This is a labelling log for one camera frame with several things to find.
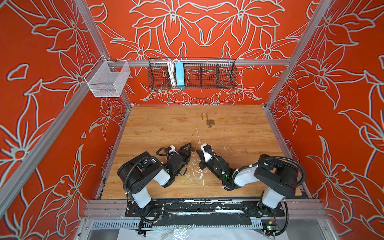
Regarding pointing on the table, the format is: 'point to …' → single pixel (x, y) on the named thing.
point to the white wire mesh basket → (107, 78)
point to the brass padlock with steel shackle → (209, 122)
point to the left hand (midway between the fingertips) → (194, 145)
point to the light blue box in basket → (180, 76)
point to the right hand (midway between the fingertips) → (194, 151)
